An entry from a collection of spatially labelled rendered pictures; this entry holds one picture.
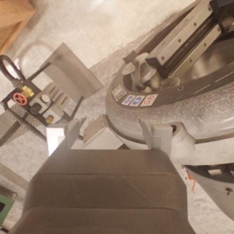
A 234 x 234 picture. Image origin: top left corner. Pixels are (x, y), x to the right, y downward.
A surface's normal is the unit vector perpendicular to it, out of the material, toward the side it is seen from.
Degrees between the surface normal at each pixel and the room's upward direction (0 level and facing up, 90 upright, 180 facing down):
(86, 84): 0
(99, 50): 0
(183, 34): 38
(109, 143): 22
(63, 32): 0
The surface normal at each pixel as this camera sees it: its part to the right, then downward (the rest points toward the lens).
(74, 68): -0.11, 0.62
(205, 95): -0.64, -0.62
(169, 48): 0.38, 0.22
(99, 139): 0.18, 0.40
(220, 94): -0.67, -0.44
